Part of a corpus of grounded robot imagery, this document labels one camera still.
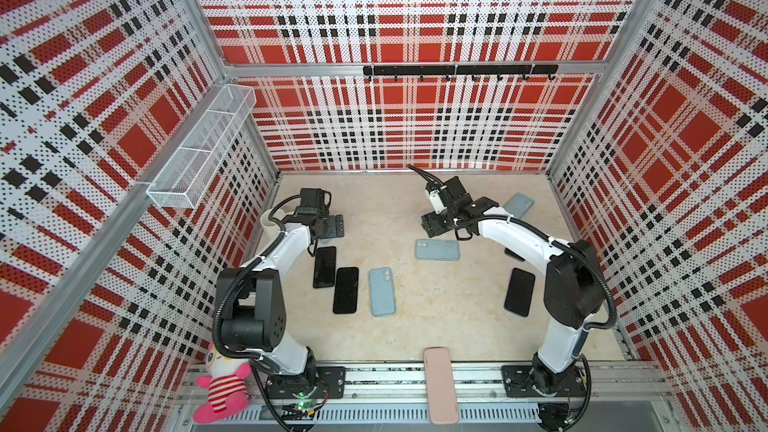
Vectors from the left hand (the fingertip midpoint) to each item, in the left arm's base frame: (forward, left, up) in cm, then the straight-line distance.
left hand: (325, 231), depth 92 cm
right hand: (+1, -35, +4) cm, 35 cm away
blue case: (+18, -68, -10) cm, 71 cm away
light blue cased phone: (-15, -18, -11) cm, 26 cm away
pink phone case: (-41, -33, -8) cm, 53 cm away
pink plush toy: (-40, +18, -3) cm, 44 cm away
